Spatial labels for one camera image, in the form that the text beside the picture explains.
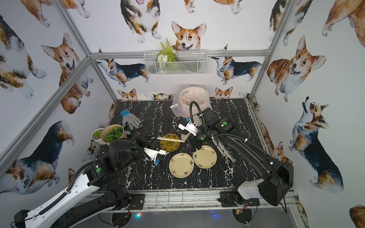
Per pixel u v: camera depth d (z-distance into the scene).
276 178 0.39
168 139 0.67
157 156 0.57
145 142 0.57
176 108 0.90
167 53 0.82
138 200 0.74
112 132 0.88
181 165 0.85
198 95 0.98
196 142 0.60
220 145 0.95
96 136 0.88
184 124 0.62
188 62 0.92
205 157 0.87
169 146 0.95
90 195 0.46
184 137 0.98
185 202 0.74
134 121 1.06
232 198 0.73
